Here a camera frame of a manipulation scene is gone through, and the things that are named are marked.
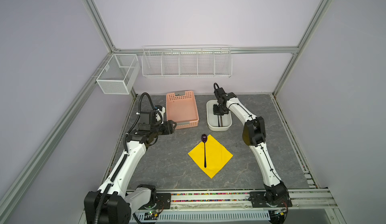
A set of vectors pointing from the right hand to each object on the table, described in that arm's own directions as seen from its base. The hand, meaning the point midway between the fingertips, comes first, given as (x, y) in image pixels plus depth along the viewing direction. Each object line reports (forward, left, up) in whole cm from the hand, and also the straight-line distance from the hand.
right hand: (218, 113), depth 106 cm
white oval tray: (-4, +4, -1) cm, 6 cm away
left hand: (-22, +28, +17) cm, 39 cm away
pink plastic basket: (+8, +27, -3) cm, 28 cm away
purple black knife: (-7, -2, -1) cm, 7 cm away
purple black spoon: (-20, +10, 0) cm, 22 cm away
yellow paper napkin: (-30, +2, -3) cm, 31 cm away
